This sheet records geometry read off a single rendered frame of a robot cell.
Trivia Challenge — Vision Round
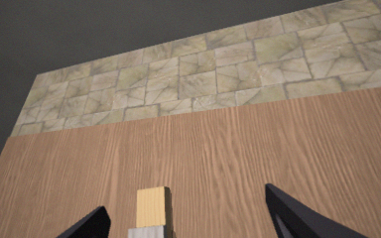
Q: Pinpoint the light wooden plank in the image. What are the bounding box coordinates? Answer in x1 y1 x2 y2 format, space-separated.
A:
136 186 172 238

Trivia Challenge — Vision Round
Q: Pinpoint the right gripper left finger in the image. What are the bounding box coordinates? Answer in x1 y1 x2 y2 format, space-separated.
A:
56 206 111 238

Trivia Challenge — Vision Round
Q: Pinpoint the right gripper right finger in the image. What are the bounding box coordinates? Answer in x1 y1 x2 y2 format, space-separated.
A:
265 183 369 238

